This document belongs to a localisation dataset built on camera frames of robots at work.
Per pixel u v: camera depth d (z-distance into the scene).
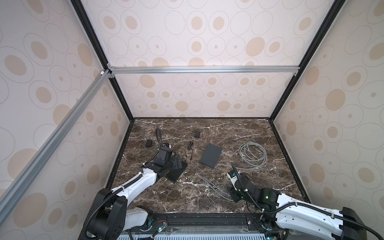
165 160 0.67
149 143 1.06
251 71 1.73
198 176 0.89
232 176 0.73
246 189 0.58
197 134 1.09
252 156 0.97
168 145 0.81
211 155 1.00
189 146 1.02
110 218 0.40
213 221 0.75
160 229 0.71
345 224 0.43
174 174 0.90
